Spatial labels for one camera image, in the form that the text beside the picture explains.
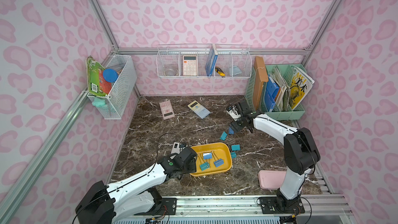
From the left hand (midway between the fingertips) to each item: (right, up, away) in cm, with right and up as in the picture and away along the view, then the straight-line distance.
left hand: (193, 162), depth 82 cm
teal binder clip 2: (+18, +12, +15) cm, 26 cm away
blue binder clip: (+8, +3, +4) cm, 9 cm away
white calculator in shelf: (-3, +55, +11) cm, 56 cm away
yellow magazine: (+67, +44, +15) cm, 82 cm away
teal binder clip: (+6, -2, +1) cm, 7 cm away
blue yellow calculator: (+4, +27, +27) cm, 38 cm away
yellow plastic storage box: (+10, 0, +6) cm, 12 cm away
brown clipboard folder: (+37, +47, +1) cm, 59 cm away
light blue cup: (+26, +53, +18) cm, 62 cm away
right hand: (+26, +21, +13) cm, 36 cm away
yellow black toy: (+16, +51, +11) cm, 54 cm away
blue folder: (+48, +39, +16) cm, 64 cm away
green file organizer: (+59, +27, +24) cm, 70 cm away
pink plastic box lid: (+41, -8, -3) cm, 41 cm away
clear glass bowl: (-14, +51, +13) cm, 55 cm away
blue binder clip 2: (+14, -1, +3) cm, 14 cm away
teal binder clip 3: (+25, +6, +10) cm, 27 cm away
